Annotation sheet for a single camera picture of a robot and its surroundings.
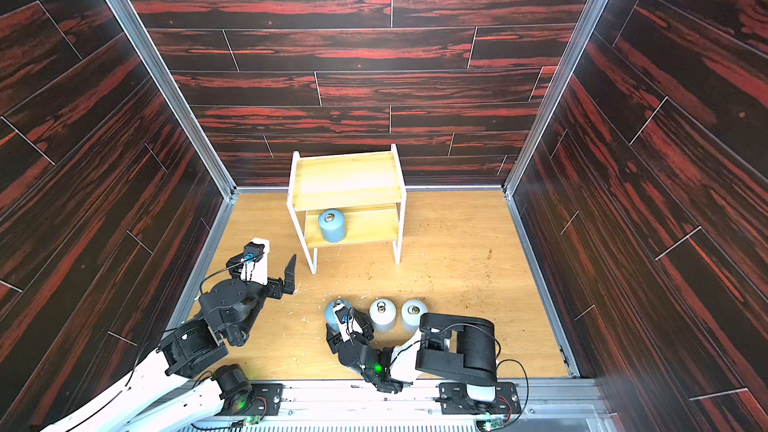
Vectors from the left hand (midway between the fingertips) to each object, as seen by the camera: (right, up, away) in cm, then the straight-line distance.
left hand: (277, 254), depth 69 cm
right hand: (+14, -19, +15) cm, 28 cm away
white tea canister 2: (+33, -17, +11) cm, 38 cm away
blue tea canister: (+11, +7, +11) cm, 17 cm away
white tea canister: (+25, -18, +11) cm, 32 cm away
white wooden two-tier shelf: (+17, +13, +4) cm, 22 cm away
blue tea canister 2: (+11, -18, +9) cm, 23 cm away
